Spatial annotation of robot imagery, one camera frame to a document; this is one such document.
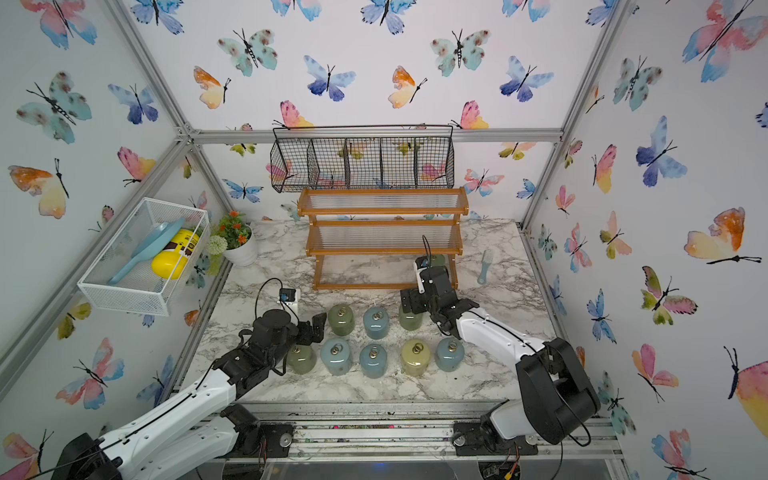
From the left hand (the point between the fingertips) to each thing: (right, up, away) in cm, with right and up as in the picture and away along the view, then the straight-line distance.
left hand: (313, 311), depth 82 cm
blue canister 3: (+17, -4, +4) cm, 18 cm away
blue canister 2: (+37, -11, -2) cm, 39 cm away
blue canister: (+17, -12, -3) cm, 21 cm away
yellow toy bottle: (-30, +14, -12) cm, 35 cm away
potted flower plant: (-29, +21, +19) cm, 41 cm away
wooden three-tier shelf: (+13, +22, +35) cm, 44 cm away
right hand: (+30, +6, +6) cm, 31 cm away
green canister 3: (+27, -5, +9) cm, 29 cm away
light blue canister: (+7, -11, -3) cm, 13 cm away
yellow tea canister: (+28, -12, -2) cm, 30 cm away
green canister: (-3, -12, -2) cm, 13 cm away
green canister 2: (+7, -3, +5) cm, 9 cm away
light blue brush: (+55, +12, +26) cm, 61 cm away
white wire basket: (-35, +13, -14) cm, 40 cm away
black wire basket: (+12, +47, +14) cm, 50 cm away
